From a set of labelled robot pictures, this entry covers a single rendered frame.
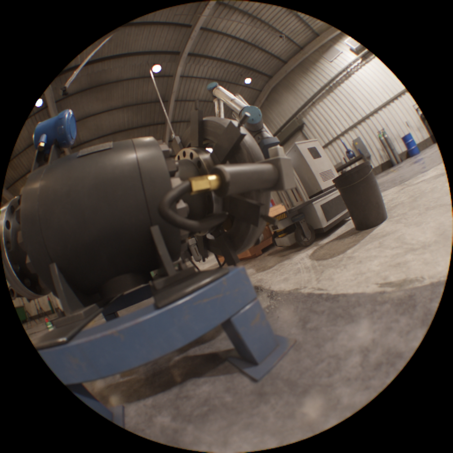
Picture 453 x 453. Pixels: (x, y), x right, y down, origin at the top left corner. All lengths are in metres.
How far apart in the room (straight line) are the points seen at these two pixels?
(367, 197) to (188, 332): 1.00
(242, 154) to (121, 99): 8.79
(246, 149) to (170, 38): 8.07
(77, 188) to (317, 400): 0.67
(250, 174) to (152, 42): 8.18
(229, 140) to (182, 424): 0.79
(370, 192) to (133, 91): 9.04
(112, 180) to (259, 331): 0.51
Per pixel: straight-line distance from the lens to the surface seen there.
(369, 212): 1.02
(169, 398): 0.47
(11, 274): 0.74
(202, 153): 0.66
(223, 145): 0.59
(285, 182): 0.47
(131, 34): 8.13
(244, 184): 0.35
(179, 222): 0.28
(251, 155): 0.55
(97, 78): 8.83
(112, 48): 8.30
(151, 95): 9.28
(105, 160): 0.50
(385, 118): 8.96
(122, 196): 0.43
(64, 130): 0.73
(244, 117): 0.53
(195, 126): 0.77
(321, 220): 1.21
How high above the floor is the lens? 0.31
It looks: 5 degrees up
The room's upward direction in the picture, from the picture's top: 24 degrees counter-clockwise
